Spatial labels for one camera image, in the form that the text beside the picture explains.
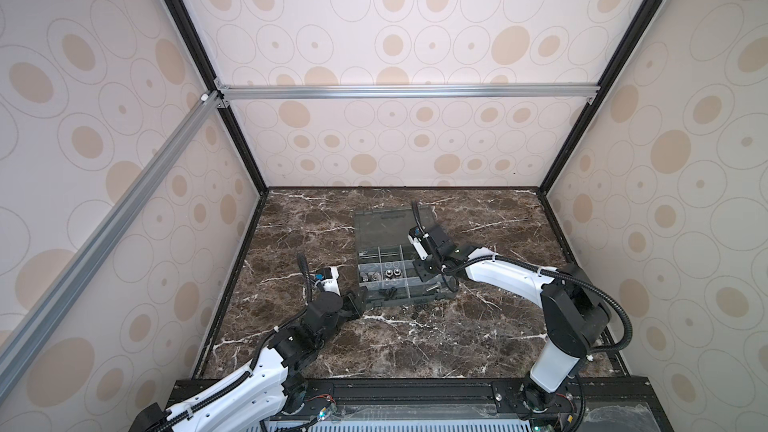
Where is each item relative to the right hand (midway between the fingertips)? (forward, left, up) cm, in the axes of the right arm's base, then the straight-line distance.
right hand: (421, 263), depth 91 cm
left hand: (-11, +14, +6) cm, 19 cm away
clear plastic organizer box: (+5, +11, -5) cm, 13 cm away
